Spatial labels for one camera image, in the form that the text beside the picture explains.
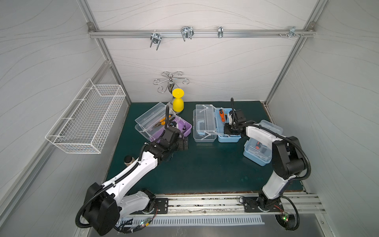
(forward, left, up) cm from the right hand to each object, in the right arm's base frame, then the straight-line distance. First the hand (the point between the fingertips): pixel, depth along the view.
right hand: (225, 128), depth 96 cm
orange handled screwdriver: (+10, +1, +1) cm, 11 cm away
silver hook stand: (+20, +37, +19) cm, 46 cm away
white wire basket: (-18, +71, +25) cm, 77 cm away
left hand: (-15, +28, +9) cm, 33 cm away
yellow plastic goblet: (+12, +32, +12) cm, 36 cm away
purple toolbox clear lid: (-2, +48, +5) cm, 48 cm away
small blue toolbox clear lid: (+11, +13, -9) cm, 19 cm away
